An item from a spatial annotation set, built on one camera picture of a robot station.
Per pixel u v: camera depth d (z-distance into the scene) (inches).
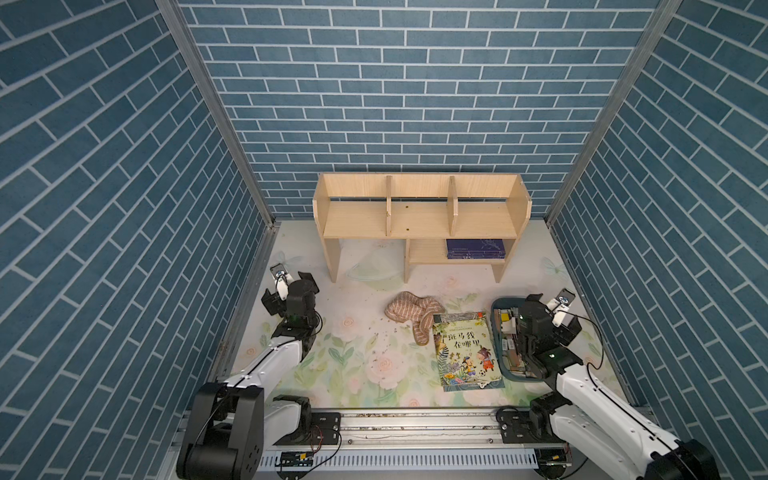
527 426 28.6
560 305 26.3
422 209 35.9
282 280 27.8
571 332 28.0
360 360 33.8
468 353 33.4
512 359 32.5
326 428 28.9
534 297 30.3
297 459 28.3
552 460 27.8
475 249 36.7
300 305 25.2
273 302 29.5
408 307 35.0
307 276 31.9
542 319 24.4
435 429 29.8
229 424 16.3
